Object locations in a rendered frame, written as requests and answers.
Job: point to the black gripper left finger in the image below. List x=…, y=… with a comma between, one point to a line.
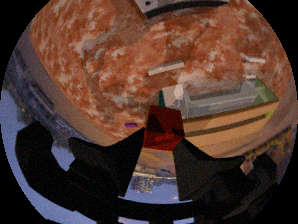
x=118, y=159

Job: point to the small purple block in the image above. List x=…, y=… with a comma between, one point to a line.
x=131, y=125

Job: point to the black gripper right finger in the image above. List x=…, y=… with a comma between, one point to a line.
x=195, y=169

